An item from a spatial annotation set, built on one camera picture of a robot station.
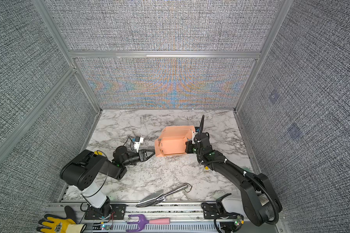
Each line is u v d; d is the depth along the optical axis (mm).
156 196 781
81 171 479
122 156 713
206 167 878
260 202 413
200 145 651
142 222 713
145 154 781
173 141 878
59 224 671
